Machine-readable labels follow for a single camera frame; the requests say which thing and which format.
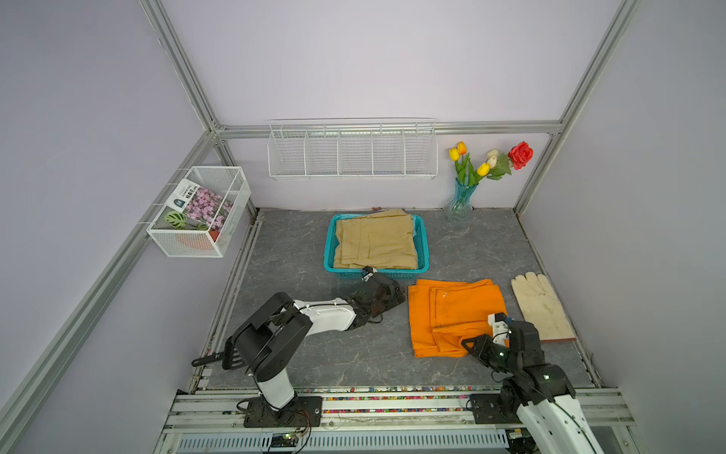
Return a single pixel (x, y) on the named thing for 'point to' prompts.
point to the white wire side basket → (173, 233)
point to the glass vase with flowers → (458, 204)
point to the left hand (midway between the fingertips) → (399, 297)
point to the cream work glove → (540, 305)
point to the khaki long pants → (383, 240)
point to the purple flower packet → (202, 204)
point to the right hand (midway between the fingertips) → (462, 341)
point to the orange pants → (443, 313)
